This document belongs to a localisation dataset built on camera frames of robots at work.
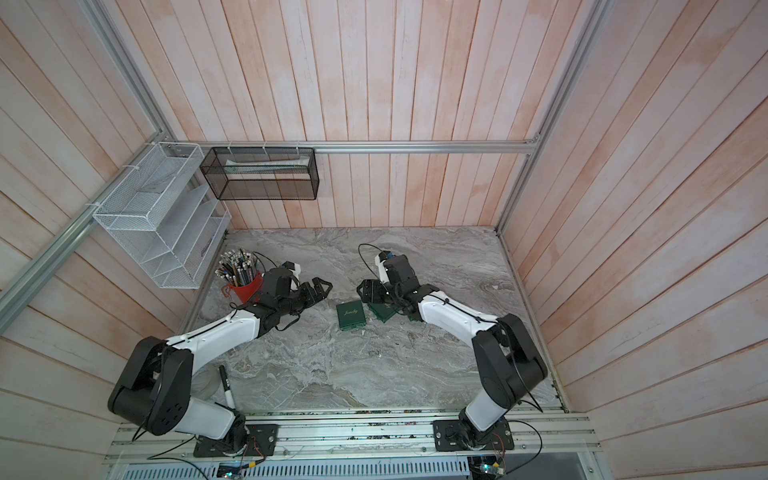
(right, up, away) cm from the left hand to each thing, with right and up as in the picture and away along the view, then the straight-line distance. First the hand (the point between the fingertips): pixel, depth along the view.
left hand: (324, 294), depth 90 cm
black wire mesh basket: (-25, +42, +15) cm, 51 cm away
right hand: (+13, +2, 0) cm, 13 cm away
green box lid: (+8, -7, +3) cm, 11 cm away
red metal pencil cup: (-24, +1, +1) cm, 24 cm away
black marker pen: (-26, -25, -8) cm, 37 cm away
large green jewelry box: (+18, -6, +5) cm, 20 cm away
